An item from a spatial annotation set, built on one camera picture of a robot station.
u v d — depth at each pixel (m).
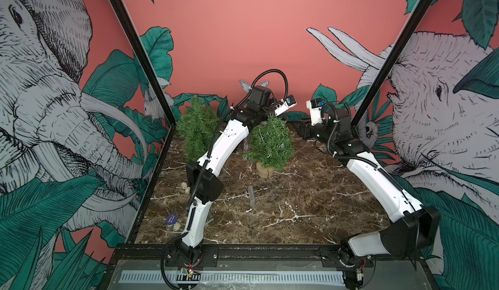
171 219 0.83
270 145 0.73
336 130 0.56
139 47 0.86
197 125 0.80
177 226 0.81
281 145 0.78
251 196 0.87
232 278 0.70
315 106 0.64
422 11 0.74
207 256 0.74
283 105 0.68
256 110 0.63
